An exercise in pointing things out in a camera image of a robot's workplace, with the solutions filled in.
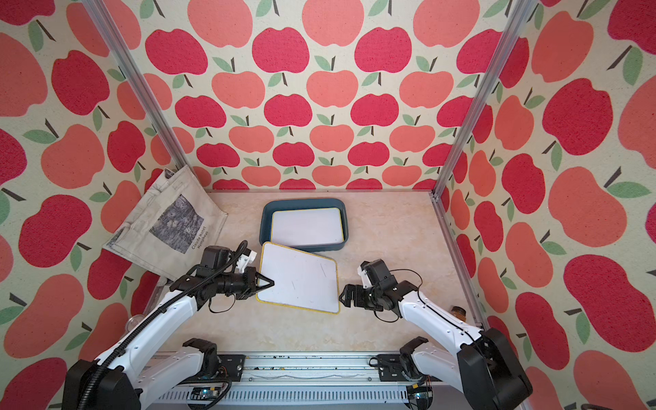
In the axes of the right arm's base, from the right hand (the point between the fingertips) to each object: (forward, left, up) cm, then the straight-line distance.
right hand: (351, 304), depth 84 cm
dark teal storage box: (+42, +12, +4) cm, 44 cm away
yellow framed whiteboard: (+4, +17, +6) cm, 19 cm away
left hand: (-2, +25, +11) cm, 27 cm away
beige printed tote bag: (+14, +65, +15) cm, 69 cm away
